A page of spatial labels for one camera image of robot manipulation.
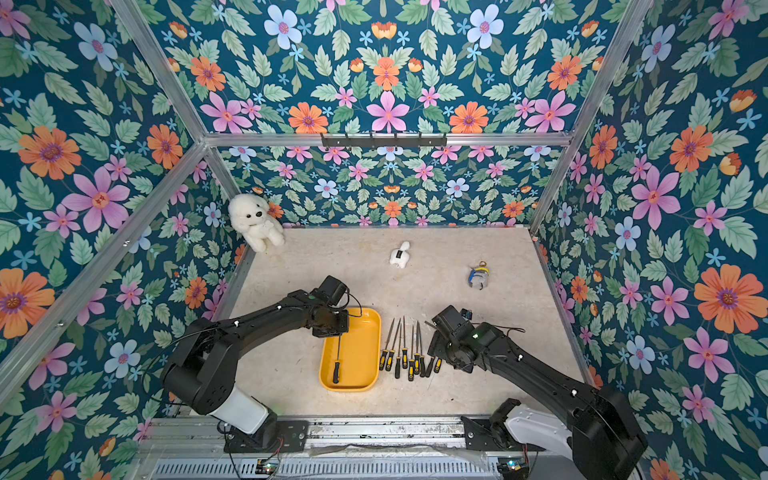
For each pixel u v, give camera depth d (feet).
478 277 3.27
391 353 2.87
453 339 2.03
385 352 2.85
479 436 2.42
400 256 3.51
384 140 3.06
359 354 2.88
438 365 2.76
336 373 2.69
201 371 1.47
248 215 3.33
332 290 2.42
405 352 2.89
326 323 2.50
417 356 2.83
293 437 2.41
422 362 2.81
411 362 2.80
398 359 2.83
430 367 2.76
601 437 1.29
